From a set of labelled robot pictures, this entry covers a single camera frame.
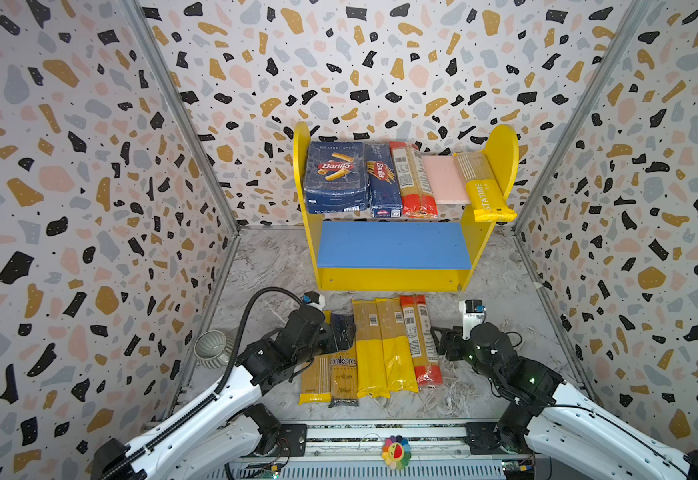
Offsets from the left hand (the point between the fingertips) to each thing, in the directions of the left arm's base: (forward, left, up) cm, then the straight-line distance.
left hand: (345, 326), depth 75 cm
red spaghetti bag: (-6, -23, -16) cm, 29 cm away
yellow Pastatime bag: (-8, +8, -16) cm, 19 cm away
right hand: (0, -23, -1) cm, 23 cm away
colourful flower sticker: (-25, -12, -16) cm, 32 cm away
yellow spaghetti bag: (-5, -15, -15) cm, 22 cm away
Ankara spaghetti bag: (-8, +1, -16) cm, 18 cm away
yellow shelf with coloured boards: (+26, -2, -2) cm, 26 cm away
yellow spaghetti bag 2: (-8, -7, -16) cm, 19 cm away
